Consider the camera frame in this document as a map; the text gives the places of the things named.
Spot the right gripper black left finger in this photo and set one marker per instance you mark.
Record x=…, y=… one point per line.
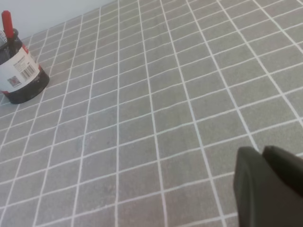
x=253, y=210

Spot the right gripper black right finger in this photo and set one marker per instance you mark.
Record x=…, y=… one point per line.
x=282, y=175

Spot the black mesh pen holder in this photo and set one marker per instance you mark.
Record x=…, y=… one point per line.
x=21, y=77

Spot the red pen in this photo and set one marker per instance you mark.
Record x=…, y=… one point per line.
x=7, y=24

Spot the grey checkered tablecloth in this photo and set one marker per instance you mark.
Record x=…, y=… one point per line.
x=147, y=105

